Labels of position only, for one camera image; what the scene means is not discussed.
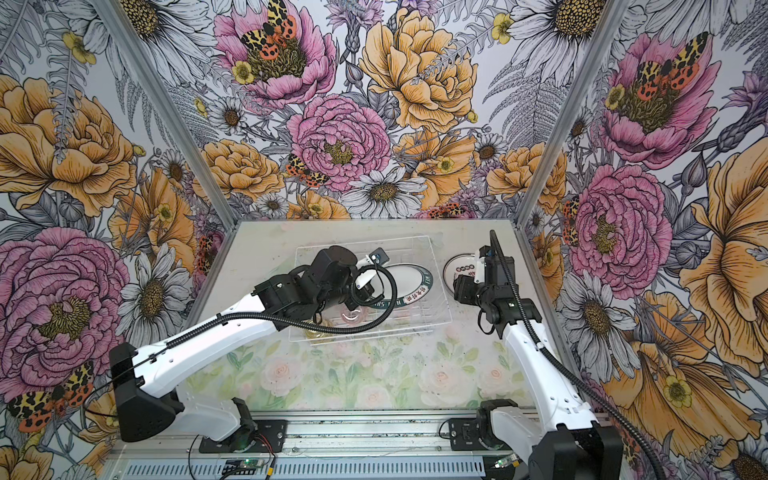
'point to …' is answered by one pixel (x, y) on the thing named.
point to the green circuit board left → (241, 467)
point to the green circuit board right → (512, 460)
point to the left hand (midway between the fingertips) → (364, 281)
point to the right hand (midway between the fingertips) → (463, 292)
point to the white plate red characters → (462, 264)
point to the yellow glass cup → (320, 337)
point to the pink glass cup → (352, 317)
